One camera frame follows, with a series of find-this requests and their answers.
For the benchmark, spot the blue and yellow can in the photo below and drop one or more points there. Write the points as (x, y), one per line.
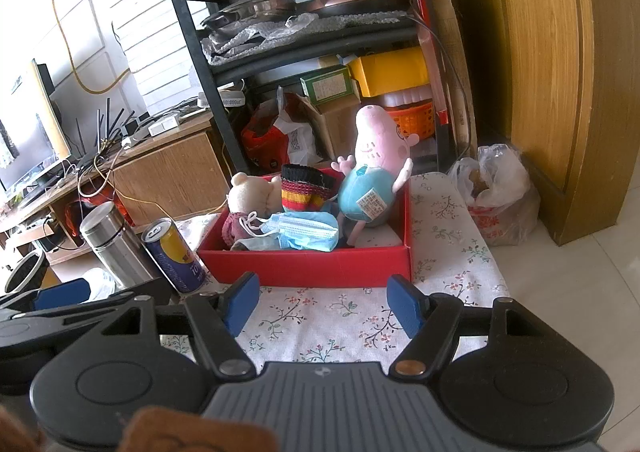
(175, 257)

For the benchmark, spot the stainless steel thermos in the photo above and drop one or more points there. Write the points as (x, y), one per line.
(117, 247)

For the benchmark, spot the striped knit sock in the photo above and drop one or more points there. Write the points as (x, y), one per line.
(300, 194)

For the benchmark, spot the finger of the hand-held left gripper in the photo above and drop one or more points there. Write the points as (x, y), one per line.
(62, 293)
(125, 296)

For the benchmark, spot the white plastic bag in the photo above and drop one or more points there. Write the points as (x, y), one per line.
(500, 202)

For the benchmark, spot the white printed bag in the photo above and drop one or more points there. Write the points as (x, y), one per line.
(300, 141)

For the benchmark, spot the white power strip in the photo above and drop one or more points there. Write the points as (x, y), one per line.
(165, 124)

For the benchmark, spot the yellow box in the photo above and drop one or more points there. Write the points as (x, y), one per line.
(395, 74)

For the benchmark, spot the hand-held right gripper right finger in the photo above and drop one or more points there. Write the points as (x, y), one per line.
(405, 304)

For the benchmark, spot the red plastic bag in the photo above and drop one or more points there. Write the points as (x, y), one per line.
(265, 146)

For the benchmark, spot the red cardboard box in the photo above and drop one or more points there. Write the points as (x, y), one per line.
(310, 267)

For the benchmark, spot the black router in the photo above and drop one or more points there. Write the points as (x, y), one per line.
(90, 161)

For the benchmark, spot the red flat board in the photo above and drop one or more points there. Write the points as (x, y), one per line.
(422, 1)

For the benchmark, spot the orange plastic basket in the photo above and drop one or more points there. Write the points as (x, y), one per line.
(415, 124)

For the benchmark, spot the wooden cabinet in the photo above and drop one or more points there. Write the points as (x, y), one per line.
(540, 81)

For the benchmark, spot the flat screen monitor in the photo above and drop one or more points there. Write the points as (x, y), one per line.
(25, 141)

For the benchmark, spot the brown cardboard box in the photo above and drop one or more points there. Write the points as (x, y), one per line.
(335, 126)

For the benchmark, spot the black round bin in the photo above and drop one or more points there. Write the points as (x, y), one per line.
(25, 274)

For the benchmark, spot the brown fuzzy cloth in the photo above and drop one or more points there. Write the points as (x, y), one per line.
(190, 434)

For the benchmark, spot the green box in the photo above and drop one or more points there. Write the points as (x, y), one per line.
(327, 86)

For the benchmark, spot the floral tablecloth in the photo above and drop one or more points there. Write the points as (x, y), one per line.
(450, 282)

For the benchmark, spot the white power adapter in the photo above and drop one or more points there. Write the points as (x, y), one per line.
(227, 96)

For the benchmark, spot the bubble wrap sheet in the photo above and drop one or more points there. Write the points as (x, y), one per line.
(235, 39)

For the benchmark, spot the steel pot with lid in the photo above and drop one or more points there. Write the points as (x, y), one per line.
(265, 6)

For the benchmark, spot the wooden media stand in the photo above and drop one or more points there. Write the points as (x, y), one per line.
(170, 182)

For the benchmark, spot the flat cardboard sheet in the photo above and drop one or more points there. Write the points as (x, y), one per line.
(452, 56)

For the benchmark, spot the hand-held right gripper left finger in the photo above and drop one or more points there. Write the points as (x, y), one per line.
(242, 302)

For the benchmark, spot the pink pig plush toy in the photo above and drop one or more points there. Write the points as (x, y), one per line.
(375, 136)

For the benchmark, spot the cream bear plush toy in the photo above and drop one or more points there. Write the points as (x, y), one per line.
(247, 194)

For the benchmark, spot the black shelf rack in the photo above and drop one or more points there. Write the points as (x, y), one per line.
(340, 46)

